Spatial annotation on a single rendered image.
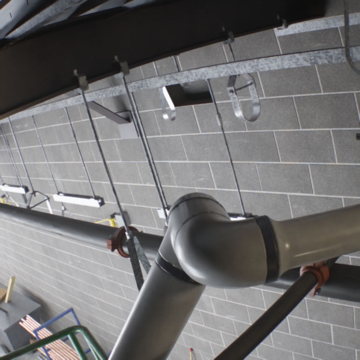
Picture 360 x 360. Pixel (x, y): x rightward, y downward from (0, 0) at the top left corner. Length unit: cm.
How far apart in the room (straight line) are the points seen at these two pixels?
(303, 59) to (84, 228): 108
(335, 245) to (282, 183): 210
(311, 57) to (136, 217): 305
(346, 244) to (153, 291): 38
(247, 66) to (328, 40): 97
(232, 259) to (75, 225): 128
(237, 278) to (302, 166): 204
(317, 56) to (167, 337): 88
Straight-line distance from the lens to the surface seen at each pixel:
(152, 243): 154
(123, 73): 134
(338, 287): 111
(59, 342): 644
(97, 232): 181
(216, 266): 75
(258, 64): 150
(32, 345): 211
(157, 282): 91
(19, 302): 817
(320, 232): 79
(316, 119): 258
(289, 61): 143
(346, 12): 99
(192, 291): 91
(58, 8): 93
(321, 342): 350
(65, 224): 203
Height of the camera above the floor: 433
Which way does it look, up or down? 17 degrees down
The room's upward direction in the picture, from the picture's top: 17 degrees counter-clockwise
